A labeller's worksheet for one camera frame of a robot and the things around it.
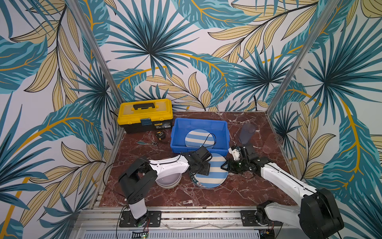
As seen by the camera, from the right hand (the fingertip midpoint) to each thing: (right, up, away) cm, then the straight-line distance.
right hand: (220, 167), depth 85 cm
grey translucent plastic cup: (+21, +19, +17) cm, 33 cm away
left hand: (-9, -2, +1) cm, 9 cm away
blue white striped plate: (-14, +15, +18) cm, 27 cm away
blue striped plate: (-2, -2, -3) cm, 4 cm away
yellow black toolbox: (-47, +30, +11) cm, 58 cm away
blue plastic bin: (+4, +22, +25) cm, 33 cm away
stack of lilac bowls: (-29, -6, -5) cm, 30 cm away
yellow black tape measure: (-38, +17, +19) cm, 46 cm away
